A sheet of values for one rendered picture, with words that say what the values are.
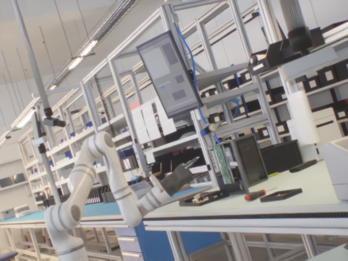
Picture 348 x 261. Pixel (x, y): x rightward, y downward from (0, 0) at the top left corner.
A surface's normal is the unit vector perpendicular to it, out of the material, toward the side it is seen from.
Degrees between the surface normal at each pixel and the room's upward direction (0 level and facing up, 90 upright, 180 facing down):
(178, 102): 101
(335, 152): 90
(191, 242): 90
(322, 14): 90
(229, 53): 90
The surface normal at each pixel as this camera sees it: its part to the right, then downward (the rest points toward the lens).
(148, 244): 0.38, -0.15
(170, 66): -0.57, 0.35
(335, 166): -0.89, 0.26
